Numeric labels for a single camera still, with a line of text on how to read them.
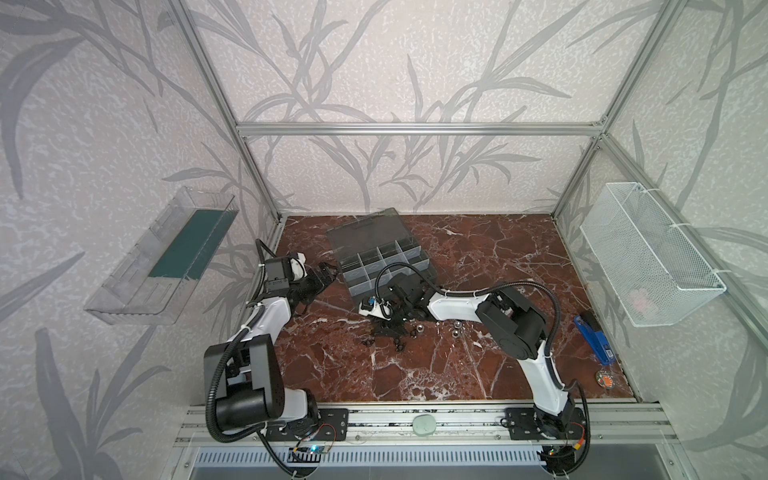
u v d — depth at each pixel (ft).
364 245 3.55
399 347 2.84
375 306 2.64
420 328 2.93
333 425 2.38
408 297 2.53
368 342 2.87
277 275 2.27
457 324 2.95
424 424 2.37
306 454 2.37
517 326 1.75
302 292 2.53
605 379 2.64
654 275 2.03
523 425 2.42
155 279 2.14
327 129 6.32
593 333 2.82
